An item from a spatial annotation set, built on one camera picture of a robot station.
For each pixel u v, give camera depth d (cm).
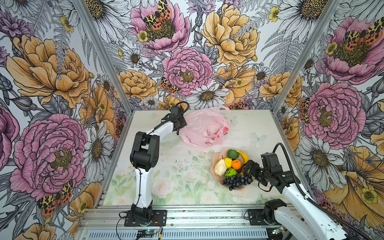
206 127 109
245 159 87
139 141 58
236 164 83
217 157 91
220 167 83
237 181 78
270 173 62
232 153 89
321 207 46
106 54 89
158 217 74
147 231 71
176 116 78
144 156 57
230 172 83
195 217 76
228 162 87
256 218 74
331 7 72
